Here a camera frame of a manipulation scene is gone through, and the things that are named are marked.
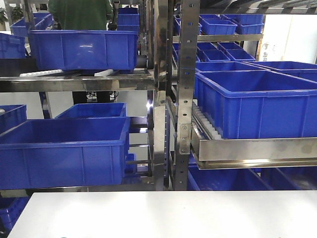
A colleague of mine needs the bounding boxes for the steel rack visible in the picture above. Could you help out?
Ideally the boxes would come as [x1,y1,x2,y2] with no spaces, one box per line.
[170,0,317,191]
[0,0,171,199]

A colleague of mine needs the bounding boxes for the person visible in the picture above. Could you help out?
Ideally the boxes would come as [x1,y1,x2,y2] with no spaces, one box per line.
[48,0,117,104]

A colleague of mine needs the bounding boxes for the row of small blue bins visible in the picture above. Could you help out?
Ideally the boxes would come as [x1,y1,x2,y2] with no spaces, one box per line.
[173,13,265,62]

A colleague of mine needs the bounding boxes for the large blue plastic bin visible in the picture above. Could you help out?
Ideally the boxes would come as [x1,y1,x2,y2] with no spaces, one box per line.
[0,117,131,190]
[29,29,139,72]
[194,70,317,140]

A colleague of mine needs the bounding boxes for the white roller track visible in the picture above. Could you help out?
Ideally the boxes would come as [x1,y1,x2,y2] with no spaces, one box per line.
[94,69,120,76]
[193,105,223,140]
[19,69,62,77]

